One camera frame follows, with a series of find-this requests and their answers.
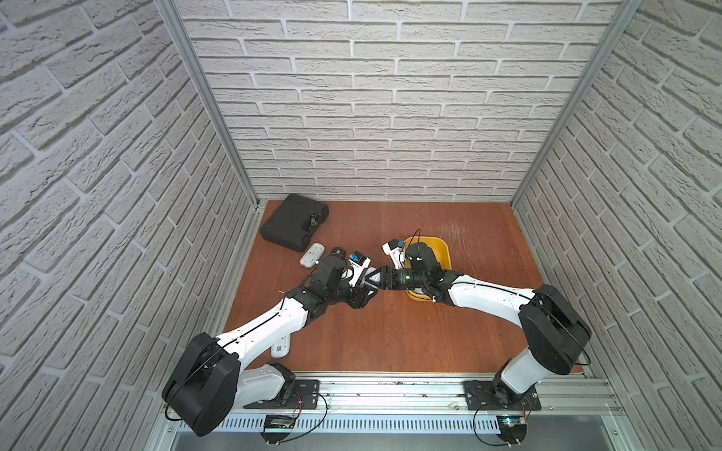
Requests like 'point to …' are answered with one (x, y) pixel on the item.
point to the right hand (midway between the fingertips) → (372, 278)
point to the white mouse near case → (312, 255)
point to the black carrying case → (290, 225)
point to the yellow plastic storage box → (441, 249)
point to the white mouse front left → (281, 349)
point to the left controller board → (276, 421)
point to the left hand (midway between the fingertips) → (373, 283)
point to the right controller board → (512, 428)
